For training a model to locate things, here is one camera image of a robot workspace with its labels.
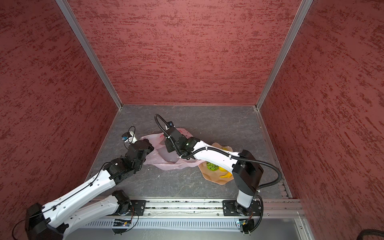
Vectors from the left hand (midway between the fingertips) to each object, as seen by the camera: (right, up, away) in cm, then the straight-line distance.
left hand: (150, 142), depth 78 cm
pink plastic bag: (+5, -10, +3) cm, 12 cm away
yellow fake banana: (+43, -19, +3) cm, 47 cm away
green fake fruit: (+34, -15, +5) cm, 37 cm away
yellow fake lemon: (+40, -17, +7) cm, 44 cm away
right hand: (+10, -1, +3) cm, 10 cm away
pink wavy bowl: (+36, -20, +6) cm, 41 cm away
